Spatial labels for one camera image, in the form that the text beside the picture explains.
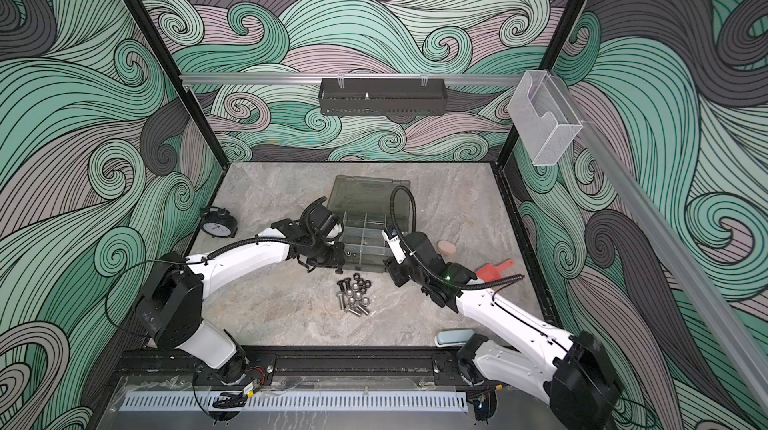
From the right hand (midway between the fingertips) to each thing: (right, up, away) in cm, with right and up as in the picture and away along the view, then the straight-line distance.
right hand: (391, 256), depth 80 cm
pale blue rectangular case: (+16, -20, -4) cm, 26 cm away
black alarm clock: (-55, +8, +12) cm, 57 cm away
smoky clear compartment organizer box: (-7, +12, +29) cm, 32 cm away
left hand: (-13, -2, +4) cm, 14 cm away
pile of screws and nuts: (-11, -13, +4) cm, 18 cm away
